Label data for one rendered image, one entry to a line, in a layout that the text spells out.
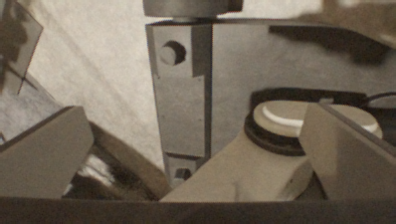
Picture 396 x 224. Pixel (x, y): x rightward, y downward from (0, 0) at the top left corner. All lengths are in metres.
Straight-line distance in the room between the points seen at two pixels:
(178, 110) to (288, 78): 0.27
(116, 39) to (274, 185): 0.64
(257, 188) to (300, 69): 0.29
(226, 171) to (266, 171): 0.06
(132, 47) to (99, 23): 0.14
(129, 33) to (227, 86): 0.38
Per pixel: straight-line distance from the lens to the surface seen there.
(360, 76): 0.53
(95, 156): 1.12
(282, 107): 0.39
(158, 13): 0.46
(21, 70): 1.11
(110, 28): 0.75
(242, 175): 0.30
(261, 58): 0.46
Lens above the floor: 0.61
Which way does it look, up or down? 58 degrees down
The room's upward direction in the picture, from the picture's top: 156 degrees counter-clockwise
